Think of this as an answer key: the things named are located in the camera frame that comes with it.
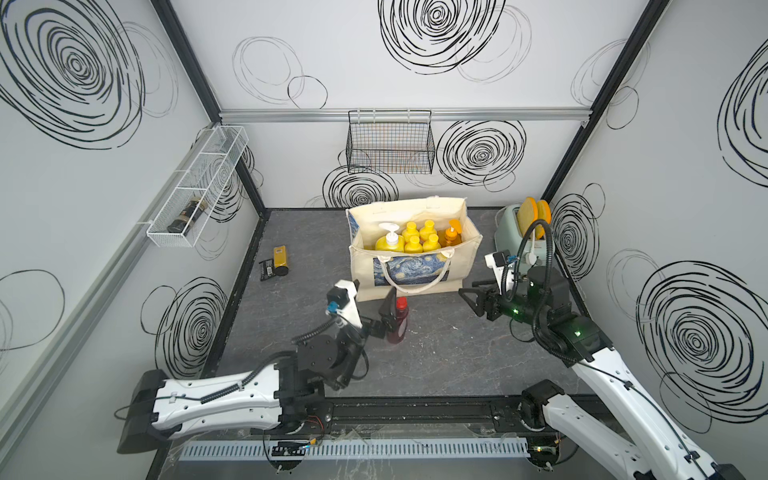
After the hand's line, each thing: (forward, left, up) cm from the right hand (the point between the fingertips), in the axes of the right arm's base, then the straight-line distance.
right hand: (469, 289), depth 70 cm
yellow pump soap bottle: (+15, +19, -1) cm, 24 cm away
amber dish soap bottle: (+19, +2, -3) cm, 19 cm away
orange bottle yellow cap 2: (+21, +9, -3) cm, 23 cm away
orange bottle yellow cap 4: (+16, +8, -3) cm, 18 cm away
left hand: (-4, +22, +8) cm, 23 cm away
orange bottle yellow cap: (+20, +13, -3) cm, 24 cm away
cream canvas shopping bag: (+11, +14, -11) cm, 21 cm away
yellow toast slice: (+31, -24, -6) cm, 39 cm away
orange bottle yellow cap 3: (+15, +13, -3) cm, 20 cm away
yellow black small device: (+19, +57, -20) cm, 64 cm away
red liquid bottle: (-5, +17, -17) cm, 25 cm away
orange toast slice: (+28, -26, -2) cm, 39 cm away
